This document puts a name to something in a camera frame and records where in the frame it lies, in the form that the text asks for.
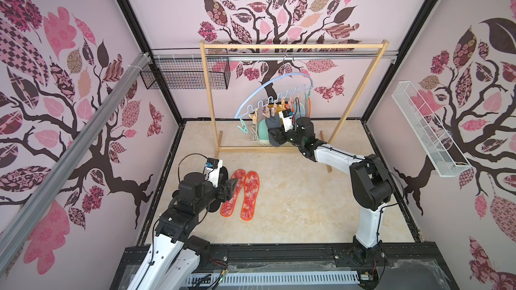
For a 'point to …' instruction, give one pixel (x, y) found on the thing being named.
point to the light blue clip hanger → (289, 81)
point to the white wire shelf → (435, 144)
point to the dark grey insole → (273, 121)
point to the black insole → (214, 206)
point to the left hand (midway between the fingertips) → (228, 182)
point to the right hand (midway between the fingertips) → (271, 129)
